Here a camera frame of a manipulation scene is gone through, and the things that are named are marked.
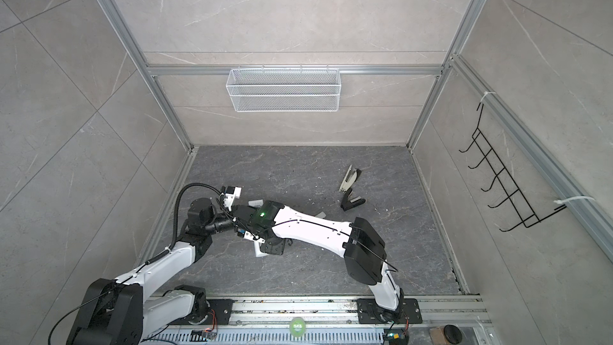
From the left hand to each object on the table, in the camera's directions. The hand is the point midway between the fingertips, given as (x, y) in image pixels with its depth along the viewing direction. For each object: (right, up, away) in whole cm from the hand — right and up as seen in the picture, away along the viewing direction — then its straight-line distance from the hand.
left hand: (263, 209), depth 77 cm
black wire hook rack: (+71, +6, -15) cm, 72 cm away
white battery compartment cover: (-2, +2, +1) cm, 3 cm away
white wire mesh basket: (+3, +47, +23) cm, 53 cm away
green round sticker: (+12, -35, -6) cm, 37 cm away
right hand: (+5, -10, +2) cm, 11 cm away
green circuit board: (+41, -37, -7) cm, 56 cm away
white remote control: (0, -12, -6) cm, 14 cm away
